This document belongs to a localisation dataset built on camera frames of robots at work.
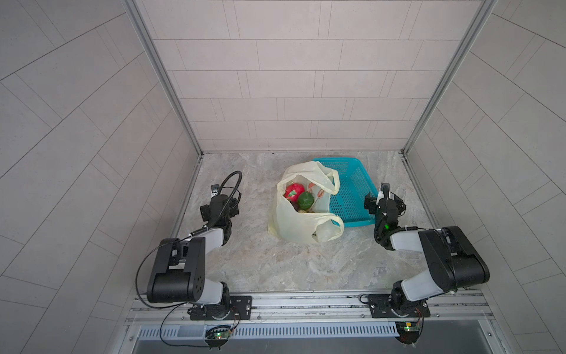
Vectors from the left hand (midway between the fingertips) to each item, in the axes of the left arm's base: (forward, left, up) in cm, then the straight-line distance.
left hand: (222, 198), depth 93 cm
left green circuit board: (-47, -8, -2) cm, 48 cm away
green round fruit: (-5, -35, +6) cm, 36 cm away
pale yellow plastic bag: (-18, -28, +13) cm, 36 cm away
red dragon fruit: (+1, -30, +4) cm, 31 cm away
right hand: (+2, -68, +3) cm, 68 cm away
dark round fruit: (-5, -31, +3) cm, 32 cm away
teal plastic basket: (0, -55, -3) cm, 55 cm away
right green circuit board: (-46, -67, -5) cm, 81 cm away
